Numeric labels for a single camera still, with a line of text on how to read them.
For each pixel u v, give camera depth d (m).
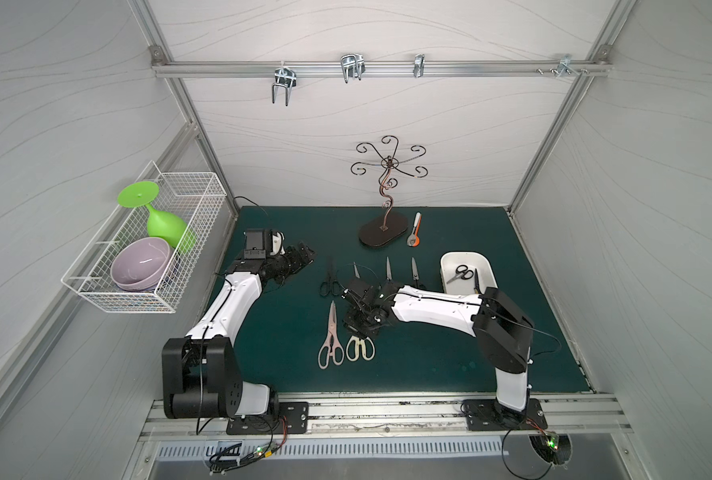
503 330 0.48
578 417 0.76
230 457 0.69
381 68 0.79
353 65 0.76
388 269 1.02
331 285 0.99
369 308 0.64
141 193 0.58
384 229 1.11
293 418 0.73
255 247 0.66
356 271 1.02
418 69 0.78
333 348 0.84
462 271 1.01
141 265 0.62
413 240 1.11
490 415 0.75
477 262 1.01
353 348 0.84
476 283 0.99
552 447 0.72
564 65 0.77
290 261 0.76
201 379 0.40
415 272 1.02
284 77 0.78
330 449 0.70
